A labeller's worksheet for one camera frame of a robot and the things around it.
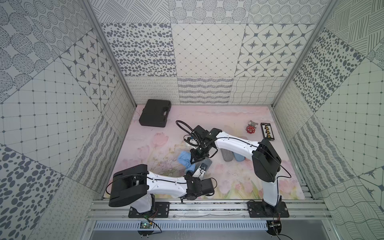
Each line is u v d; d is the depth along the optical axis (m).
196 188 0.63
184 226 0.70
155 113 1.11
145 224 0.72
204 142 0.65
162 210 0.74
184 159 0.81
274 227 0.72
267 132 1.04
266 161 0.50
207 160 0.88
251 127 1.04
